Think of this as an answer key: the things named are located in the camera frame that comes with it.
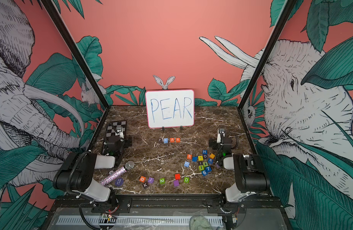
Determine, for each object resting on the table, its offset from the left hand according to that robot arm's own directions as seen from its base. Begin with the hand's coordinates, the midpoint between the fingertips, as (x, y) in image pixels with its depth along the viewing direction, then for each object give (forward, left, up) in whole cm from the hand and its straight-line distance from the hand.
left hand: (121, 133), depth 94 cm
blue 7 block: (-24, -56, -7) cm, 61 cm away
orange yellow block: (-15, -60, -8) cm, 62 cm away
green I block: (-23, -51, -6) cm, 56 cm away
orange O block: (-28, -16, -7) cm, 33 cm away
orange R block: (-3, -38, -7) cm, 38 cm away
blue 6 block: (-26, -53, -7) cm, 59 cm away
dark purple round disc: (-29, -2, -8) cm, 30 cm away
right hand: (-3, -64, -1) cm, 64 cm away
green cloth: (-50, -47, -6) cm, 69 cm away
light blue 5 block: (-20, -42, -7) cm, 48 cm away
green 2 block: (-30, -27, -7) cm, 41 cm away
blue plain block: (-17, -48, -7) cm, 51 cm away
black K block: (-32, -18, -7) cm, 37 cm away
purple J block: (-29, -21, -7) cm, 37 cm away
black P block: (-2, -25, -7) cm, 26 cm away
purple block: (-31, -35, -8) cm, 48 cm away
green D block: (-30, -42, -7) cm, 52 cm away
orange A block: (-3, -34, -6) cm, 34 cm away
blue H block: (-13, -55, -7) cm, 57 cm away
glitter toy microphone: (-21, -8, -4) cm, 23 cm away
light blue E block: (-3, -29, -7) cm, 30 cm away
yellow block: (-18, -51, -5) cm, 55 cm away
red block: (-28, -36, -6) cm, 46 cm away
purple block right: (-28, -57, +8) cm, 64 cm away
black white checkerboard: (+5, +11, -5) cm, 13 cm away
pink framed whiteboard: (+16, -33, +6) cm, 37 cm away
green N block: (-21, -54, -7) cm, 58 cm away
